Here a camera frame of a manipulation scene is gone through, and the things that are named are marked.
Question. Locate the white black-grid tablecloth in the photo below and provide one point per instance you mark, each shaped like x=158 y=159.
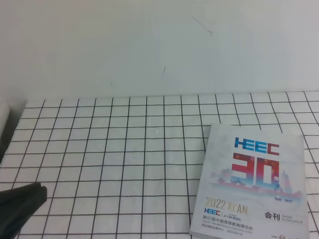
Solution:
x=129 y=168

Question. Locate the HEEC catalogue book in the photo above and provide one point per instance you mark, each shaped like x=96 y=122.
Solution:
x=252 y=186

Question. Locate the white object at left edge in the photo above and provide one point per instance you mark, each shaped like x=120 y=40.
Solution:
x=4 y=114

